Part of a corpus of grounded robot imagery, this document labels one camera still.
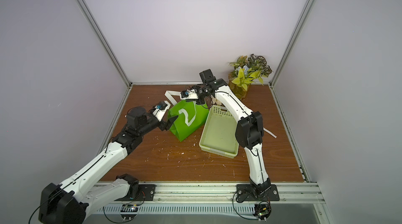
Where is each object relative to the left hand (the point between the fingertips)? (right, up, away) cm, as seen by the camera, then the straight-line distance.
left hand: (173, 110), depth 76 cm
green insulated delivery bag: (+8, -4, +9) cm, 13 cm away
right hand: (+7, +9, +11) cm, 15 cm away
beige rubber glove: (+23, +4, +33) cm, 41 cm away
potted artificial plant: (+41, +23, +16) cm, 49 cm away
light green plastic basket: (+24, -16, +16) cm, 33 cm away
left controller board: (-20, -48, -4) cm, 52 cm away
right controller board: (+42, -45, -6) cm, 62 cm away
